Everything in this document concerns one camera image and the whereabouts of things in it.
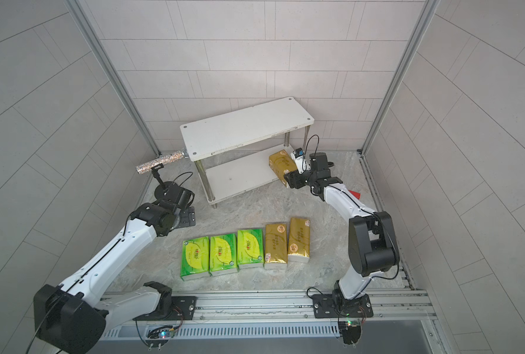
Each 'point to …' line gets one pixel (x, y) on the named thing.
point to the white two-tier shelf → (231, 150)
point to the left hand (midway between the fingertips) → (184, 215)
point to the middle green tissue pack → (223, 254)
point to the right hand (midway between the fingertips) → (293, 170)
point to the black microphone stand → (160, 189)
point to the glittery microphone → (145, 167)
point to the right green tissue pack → (250, 248)
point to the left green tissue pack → (195, 256)
